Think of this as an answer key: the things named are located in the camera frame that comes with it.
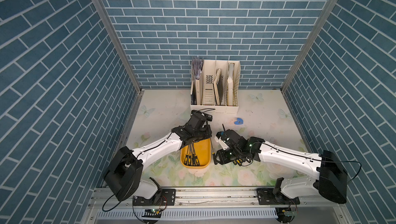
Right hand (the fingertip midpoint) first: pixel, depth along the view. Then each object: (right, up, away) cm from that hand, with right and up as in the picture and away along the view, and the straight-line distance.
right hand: (217, 159), depth 76 cm
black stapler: (-3, +19, +25) cm, 31 cm away
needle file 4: (-10, -4, +8) cm, 14 cm away
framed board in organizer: (+3, +38, +23) cm, 44 cm away
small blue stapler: (+17, +16, +24) cm, 33 cm away
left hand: (0, +12, +6) cm, 13 cm away
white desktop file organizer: (+10, +48, +17) cm, 52 cm away
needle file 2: (-15, -2, +10) cm, 18 cm away
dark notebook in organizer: (-13, +33, +20) cm, 41 cm away
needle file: (-17, -3, +8) cm, 19 cm away
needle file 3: (-13, -2, +9) cm, 16 cm away
